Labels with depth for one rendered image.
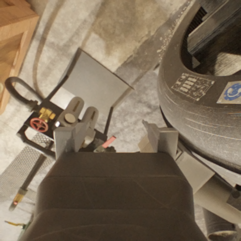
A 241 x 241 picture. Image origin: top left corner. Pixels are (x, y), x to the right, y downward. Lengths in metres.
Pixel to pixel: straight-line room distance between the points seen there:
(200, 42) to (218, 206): 0.33
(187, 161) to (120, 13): 0.83
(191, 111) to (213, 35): 0.16
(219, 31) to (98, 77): 0.83
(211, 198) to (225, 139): 0.20
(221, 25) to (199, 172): 0.25
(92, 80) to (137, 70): 0.29
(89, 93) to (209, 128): 1.00
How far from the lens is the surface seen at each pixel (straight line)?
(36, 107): 0.78
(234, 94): 0.24
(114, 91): 1.12
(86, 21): 1.03
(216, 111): 0.24
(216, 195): 0.41
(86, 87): 1.15
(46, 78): 1.24
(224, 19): 0.36
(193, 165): 0.30
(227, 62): 0.40
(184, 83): 0.33
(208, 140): 0.24
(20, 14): 0.98
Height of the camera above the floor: 0.98
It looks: 51 degrees down
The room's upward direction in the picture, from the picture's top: 170 degrees counter-clockwise
